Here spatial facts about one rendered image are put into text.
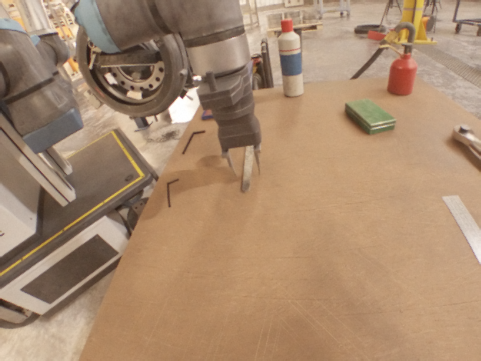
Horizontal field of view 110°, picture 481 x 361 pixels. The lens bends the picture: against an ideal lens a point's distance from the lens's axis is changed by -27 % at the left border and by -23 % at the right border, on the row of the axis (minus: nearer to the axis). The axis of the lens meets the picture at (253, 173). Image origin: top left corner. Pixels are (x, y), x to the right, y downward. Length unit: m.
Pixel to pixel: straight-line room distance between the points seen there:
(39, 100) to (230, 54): 0.58
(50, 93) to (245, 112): 0.58
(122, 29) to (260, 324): 0.41
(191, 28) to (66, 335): 1.12
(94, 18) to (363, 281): 0.49
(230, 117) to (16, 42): 0.61
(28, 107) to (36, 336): 0.92
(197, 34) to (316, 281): 0.35
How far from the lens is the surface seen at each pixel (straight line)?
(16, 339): 1.38
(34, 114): 0.76
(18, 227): 0.97
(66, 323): 1.19
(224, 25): 0.31
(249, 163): 0.46
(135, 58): 1.49
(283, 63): 0.70
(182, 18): 0.33
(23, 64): 0.77
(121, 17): 0.35
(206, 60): 0.32
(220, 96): 0.28
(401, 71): 0.74
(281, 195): 0.39
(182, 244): 0.38
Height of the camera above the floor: 0.76
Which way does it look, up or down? 41 degrees down
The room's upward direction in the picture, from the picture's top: 14 degrees counter-clockwise
